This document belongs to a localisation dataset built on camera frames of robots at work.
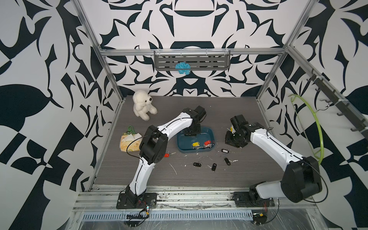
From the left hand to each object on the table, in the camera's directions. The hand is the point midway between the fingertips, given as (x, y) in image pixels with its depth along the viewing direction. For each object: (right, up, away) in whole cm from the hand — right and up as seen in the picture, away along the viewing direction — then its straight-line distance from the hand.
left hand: (195, 131), depth 93 cm
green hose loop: (+57, +22, -6) cm, 61 cm away
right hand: (+18, -4, -7) cm, 20 cm away
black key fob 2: (+11, -20, -8) cm, 24 cm away
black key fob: (+19, -17, -5) cm, 26 cm away
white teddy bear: (-35, +17, +3) cm, 39 cm away
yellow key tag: (+1, -8, +1) cm, 8 cm away
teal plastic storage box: (-7, -7, +1) cm, 10 cm away
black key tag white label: (+18, -12, -1) cm, 22 cm away
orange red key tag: (-18, -14, -3) cm, 23 cm away
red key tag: (+8, -7, +2) cm, 11 cm away
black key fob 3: (+1, -19, -7) cm, 20 cm away
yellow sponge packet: (-43, -4, 0) cm, 43 cm away
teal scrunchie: (-8, +40, -2) cm, 41 cm away
